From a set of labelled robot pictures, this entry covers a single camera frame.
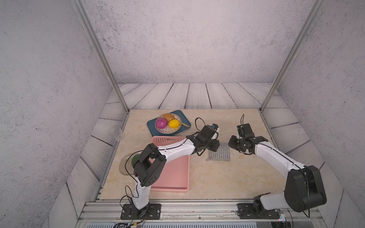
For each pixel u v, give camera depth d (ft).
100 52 2.85
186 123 3.62
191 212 2.43
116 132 3.35
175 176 2.87
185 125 3.62
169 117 3.60
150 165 1.59
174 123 3.49
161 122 3.42
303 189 1.38
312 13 2.38
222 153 3.07
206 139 2.25
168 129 3.52
